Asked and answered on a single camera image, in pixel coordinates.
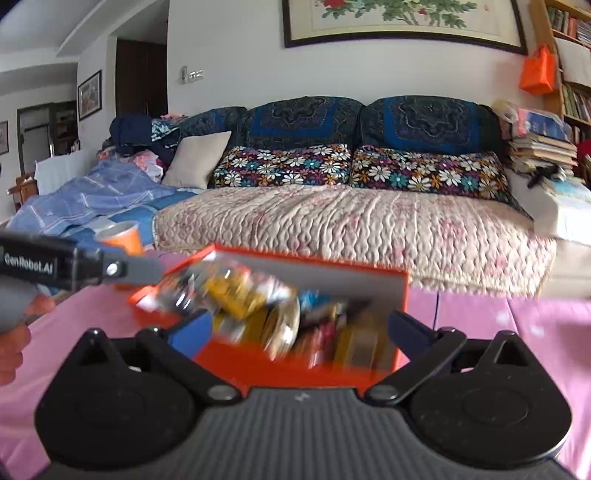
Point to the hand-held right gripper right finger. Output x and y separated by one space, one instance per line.
408 333

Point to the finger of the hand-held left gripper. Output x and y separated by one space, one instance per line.
138 270

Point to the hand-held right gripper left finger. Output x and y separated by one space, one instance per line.
191 332

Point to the heap of mixed snacks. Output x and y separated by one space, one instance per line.
258 304

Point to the orange cardboard box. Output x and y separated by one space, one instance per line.
286 371

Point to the person's left hand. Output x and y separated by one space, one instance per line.
14 350

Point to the orange cup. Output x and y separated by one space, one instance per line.
124 237

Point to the blue striped sheet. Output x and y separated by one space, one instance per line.
138 221

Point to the blue plaid blanket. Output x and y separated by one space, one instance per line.
101 194

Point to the white cloth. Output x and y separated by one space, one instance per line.
69 170

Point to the pink tablecloth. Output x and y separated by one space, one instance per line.
508 318

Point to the cream quilted sofa cover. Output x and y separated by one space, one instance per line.
346 230

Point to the beige pillow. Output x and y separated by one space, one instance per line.
196 161

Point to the dark cabinet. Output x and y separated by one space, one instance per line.
46 136

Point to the pile of dark clothes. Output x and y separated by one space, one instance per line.
134 134

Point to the floral cushion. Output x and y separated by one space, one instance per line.
425 173
281 166

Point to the small framed picture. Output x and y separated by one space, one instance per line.
89 95

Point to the white paper bundle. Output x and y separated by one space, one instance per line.
554 217

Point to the dark wooden door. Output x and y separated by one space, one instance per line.
141 78

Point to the pale blue books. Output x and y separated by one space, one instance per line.
570 190

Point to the dark blue patterned sofa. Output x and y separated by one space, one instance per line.
300 120

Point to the stack of books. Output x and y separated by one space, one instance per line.
540 147

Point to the wooden bookshelf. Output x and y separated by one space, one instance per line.
572 92

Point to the orange hanging bag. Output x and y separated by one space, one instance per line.
538 71

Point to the large flower painting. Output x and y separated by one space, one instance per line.
401 16

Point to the wall switch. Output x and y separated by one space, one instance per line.
191 74

